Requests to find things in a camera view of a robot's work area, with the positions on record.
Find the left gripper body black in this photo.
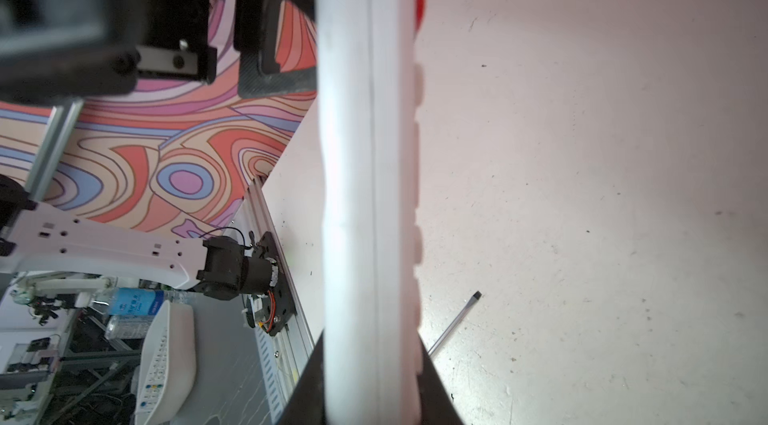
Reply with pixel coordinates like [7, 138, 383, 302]
[1, 0, 216, 104]

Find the blue label water bottle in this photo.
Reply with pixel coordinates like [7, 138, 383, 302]
[107, 288, 165, 316]

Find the orange handled screwdriver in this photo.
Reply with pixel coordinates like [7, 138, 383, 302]
[428, 291, 482, 357]

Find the white remote control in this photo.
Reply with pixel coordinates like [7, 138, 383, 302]
[316, 0, 422, 424]

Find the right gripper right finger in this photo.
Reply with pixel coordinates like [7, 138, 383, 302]
[417, 340, 463, 425]

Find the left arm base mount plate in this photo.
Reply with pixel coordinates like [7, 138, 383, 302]
[244, 231, 297, 337]

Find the white curved device outside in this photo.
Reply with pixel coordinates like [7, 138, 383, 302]
[134, 301, 197, 425]

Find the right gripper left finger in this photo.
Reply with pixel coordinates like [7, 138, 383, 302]
[278, 335, 326, 425]

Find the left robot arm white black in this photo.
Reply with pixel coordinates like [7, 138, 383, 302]
[1, 0, 317, 299]

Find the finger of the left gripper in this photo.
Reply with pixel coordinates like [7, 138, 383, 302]
[233, 0, 317, 99]

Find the aluminium front rail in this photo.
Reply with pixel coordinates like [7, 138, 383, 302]
[232, 178, 314, 424]

